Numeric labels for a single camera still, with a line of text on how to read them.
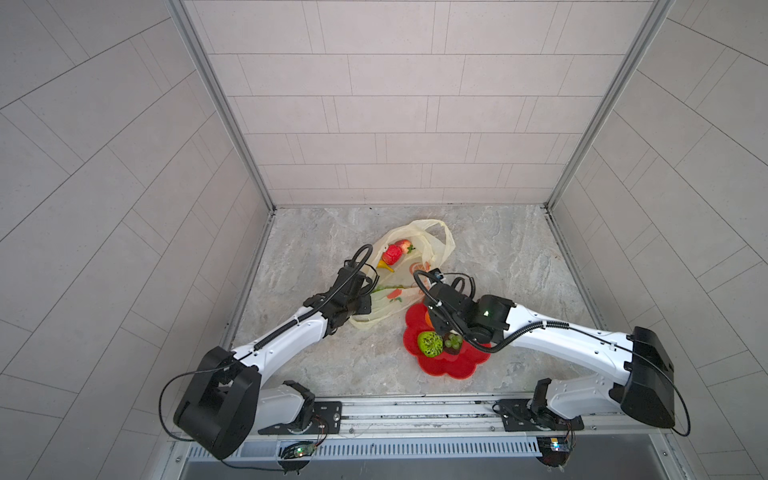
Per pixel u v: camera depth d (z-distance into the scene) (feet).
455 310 1.82
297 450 2.14
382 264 3.23
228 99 2.87
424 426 2.32
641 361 1.32
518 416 2.30
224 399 1.30
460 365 2.52
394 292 2.81
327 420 2.33
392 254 3.16
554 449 2.23
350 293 2.14
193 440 1.31
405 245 3.28
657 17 2.34
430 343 2.53
